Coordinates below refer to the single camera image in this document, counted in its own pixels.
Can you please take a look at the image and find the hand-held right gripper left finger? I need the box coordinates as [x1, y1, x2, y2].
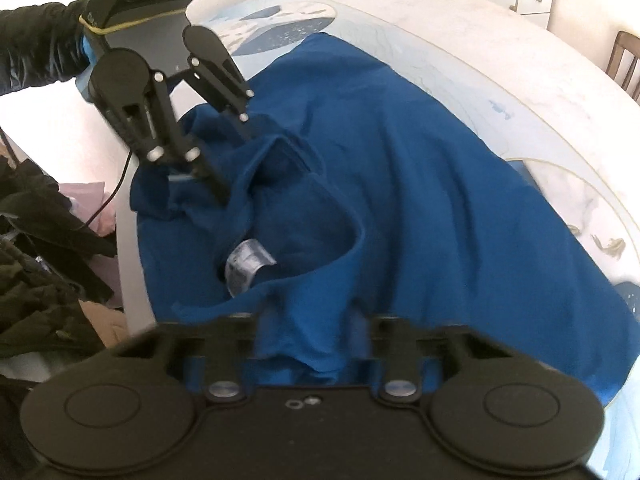
[117, 314, 261, 403]

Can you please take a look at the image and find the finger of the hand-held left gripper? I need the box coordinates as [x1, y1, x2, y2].
[187, 54, 262, 143]
[107, 72, 232, 205]

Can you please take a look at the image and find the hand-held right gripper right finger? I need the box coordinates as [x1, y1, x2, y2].
[367, 316, 506, 403]

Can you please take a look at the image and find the blue shirt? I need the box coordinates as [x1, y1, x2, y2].
[130, 32, 640, 406]

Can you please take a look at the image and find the person's left forearm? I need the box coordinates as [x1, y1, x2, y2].
[0, 0, 93, 97]

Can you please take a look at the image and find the pile of dark clothes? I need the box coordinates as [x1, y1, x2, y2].
[0, 157, 118, 361]

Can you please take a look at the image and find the person's left hand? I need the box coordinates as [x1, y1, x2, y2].
[75, 27, 108, 101]

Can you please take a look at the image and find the pink cloth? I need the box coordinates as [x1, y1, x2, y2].
[57, 180, 119, 258]

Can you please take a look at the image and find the tan cloth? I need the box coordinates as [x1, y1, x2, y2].
[80, 300, 131, 351]

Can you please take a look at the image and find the wooden slat-back chair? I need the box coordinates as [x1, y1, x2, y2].
[604, 30, 640, 104]

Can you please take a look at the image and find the black cable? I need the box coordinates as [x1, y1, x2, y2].
[75, 150, 137, 233]

